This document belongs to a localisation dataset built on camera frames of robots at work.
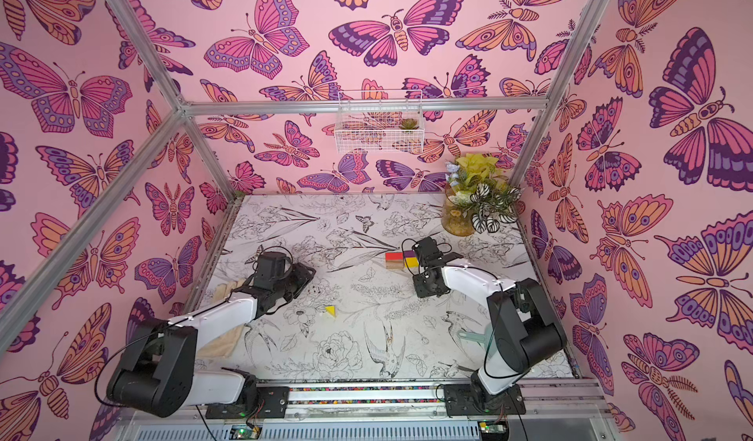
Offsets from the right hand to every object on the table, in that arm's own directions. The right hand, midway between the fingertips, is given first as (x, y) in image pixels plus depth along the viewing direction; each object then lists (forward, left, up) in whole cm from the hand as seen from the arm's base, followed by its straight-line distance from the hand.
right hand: (428, 285), depth 92 cm
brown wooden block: (+8, +11, -1) cm, 13 cm away
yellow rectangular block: (+11, +4, -4) cm, 13 cm away
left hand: (+2, +35, +4) cm, 35 cm away
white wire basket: (+48, +17, +23) cm, 56 cm away
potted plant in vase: (+17, -14, +22) cm, 31 cm away
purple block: (+13, +6, -2) cm, 14 cm away
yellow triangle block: (-9, +30, 0) cm, 31 cm away
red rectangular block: (+12, +11, -3) cm, 17 cm away
